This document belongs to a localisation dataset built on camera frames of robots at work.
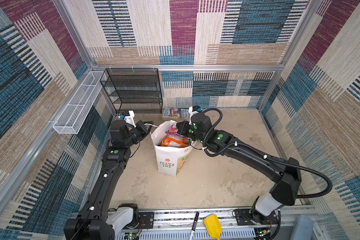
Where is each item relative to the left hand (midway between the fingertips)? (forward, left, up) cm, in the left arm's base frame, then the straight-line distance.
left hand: (153, 119), depth 72 cm
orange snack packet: (-3, -9, -14) cm, 17 cm away
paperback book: (+31, -10, -29) cm, 44 cm away
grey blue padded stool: (-41, -68, -29) cm, 85 cm away
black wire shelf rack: (+42, +20, -14) cm, 49 cm away
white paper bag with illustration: (-13, -7, -16) cm, 22 cm away
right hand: (-2, -10, -3) cm, 11 cm away
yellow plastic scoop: (-40, -27, -32) cm, 58 cm away
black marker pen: (-40, -18, -32) cm, 55 cm away
